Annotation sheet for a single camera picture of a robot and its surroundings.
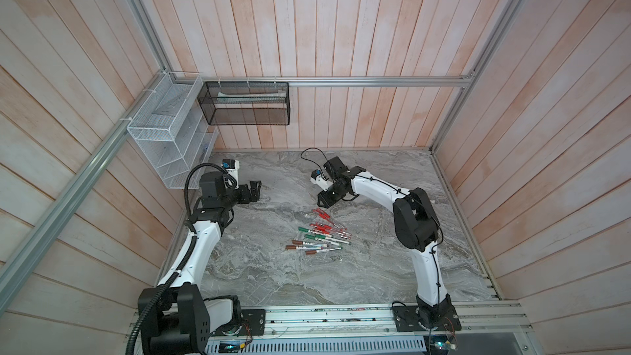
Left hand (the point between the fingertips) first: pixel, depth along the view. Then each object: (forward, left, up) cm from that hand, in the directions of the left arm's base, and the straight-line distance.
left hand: (249, 185), depth 84 cm
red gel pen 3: (-9, -29, -18) cm, 36 cm away
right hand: (+4, -26, -15) cm, 30 cm away
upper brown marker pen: (-13, -18, -18) cm, 29 cm away
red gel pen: (-1, -27, -19) cm, 33 cm away
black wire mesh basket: (+34, +5, +11) cm, 36 cm away
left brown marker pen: (-15, -16, -17) cm, 28 cm away
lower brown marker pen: (-17, -22, -18) cm, 33 cm away
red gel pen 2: (-6, -28, -19) cm, 34 cm away
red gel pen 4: (-10, -31, -18) cm, 37 cm away
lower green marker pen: (-12, -28, -17) cm, 35 cm away
